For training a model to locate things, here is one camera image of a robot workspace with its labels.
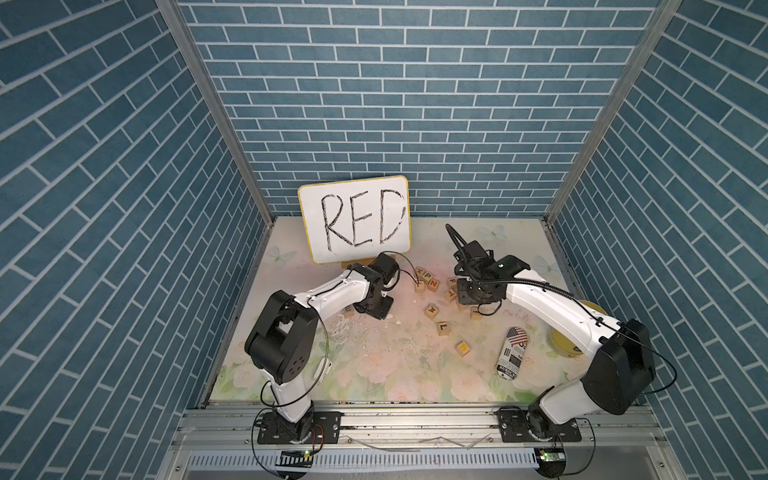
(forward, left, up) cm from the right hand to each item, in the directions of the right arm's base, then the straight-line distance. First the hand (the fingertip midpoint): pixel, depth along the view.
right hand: (468, 295), depth 85 cm
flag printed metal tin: (-13, -13, -10) cm, 21 cm away
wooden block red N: (+9, +9, -10) cm, 17 cm away
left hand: (-3, +24, -8) cm, 26 cm away
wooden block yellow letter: (-11, +1, -10) cm, 15 cm away
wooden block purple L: (-6, +6, -10) cm, 13 cm away
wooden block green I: (+1, -4, -12) cm, 12 cm away
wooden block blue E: (-18, +28, +20) cm, 40 cm away
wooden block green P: (+13, +11, -10) cm, 20 cm away
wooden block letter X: (+14, +14, -10) cm, 21 cm away
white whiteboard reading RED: (+22, +36, +6) cm, 42 cm away
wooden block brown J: (+9, +13, -11) cm, 19 cm away
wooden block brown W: (0, +10, -10) cm, 14 cm away
